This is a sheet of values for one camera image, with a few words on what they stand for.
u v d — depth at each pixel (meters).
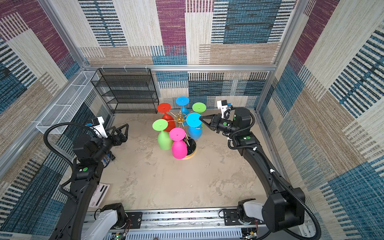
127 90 1.09
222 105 0.67
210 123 0.66
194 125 0.68
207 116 0.68
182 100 0.83
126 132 0.67
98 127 0.61
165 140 0.78
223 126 0.63
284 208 0.40
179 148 0.74
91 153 0.53
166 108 0.81
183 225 0.73
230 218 0.73
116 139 0.63
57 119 0.72
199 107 0.81
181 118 0.76
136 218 0.74
